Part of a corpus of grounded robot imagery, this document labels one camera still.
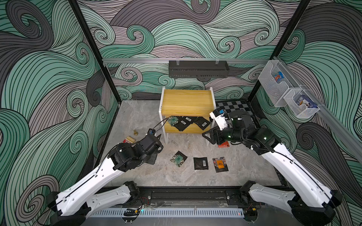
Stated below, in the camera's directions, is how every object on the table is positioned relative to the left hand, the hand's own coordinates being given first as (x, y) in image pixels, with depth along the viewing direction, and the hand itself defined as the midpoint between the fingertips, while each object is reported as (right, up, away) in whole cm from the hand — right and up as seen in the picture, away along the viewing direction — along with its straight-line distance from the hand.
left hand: (152, 151), depth 68 cm
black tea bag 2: (+28, +13, +17) cm, 35 cm away
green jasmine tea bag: (+10, +14, +18) cm, 25 cm away
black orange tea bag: (+39, -13, +17) cm, 45 cm away
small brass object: (-17, +4, +30) cm, 34 cm away
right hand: (+28, +10, -1) cm, 29 cm away
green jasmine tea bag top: (+13, -10, +19) cm, 25 cm away
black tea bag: (+21, +15, +19) cm, 32 cm away
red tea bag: (+45, -3, +25) cm, 51 cm away
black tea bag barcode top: (+27, -13, +17) cm, 34 cm away
